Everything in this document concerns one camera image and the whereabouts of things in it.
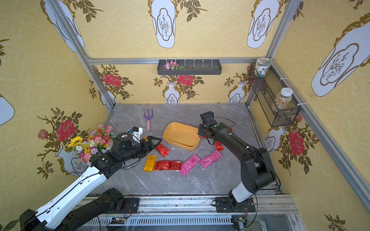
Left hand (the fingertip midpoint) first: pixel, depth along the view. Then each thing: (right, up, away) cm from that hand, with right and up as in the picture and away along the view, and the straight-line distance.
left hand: (154, 141), depth 75 cm
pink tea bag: (+17, -17, +10) cm, 26 cm away
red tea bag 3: (+1, -9, +17) cm, 19 cm away
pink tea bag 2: (+30, -14, +13) cm, 35 cm away
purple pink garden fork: (-12, +8, +34) cm, 38 cm away
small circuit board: (-18, -40, -2) cm, 44 cm away
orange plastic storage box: (+14, -1, +30) cm, 33 cm away
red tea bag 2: (+10, -16, +10) cm, 21 cm away
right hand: (+29, +5, +17) cm, 34 cm away
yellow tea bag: (-5, -16, +10) cm, 19 cm away
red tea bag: (+2, -16, +11) cm, 20 cm away
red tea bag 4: (+38, -6, +19) cm, 43 cm away
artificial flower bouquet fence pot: (-32, -1, +5) cm, 32 cm away
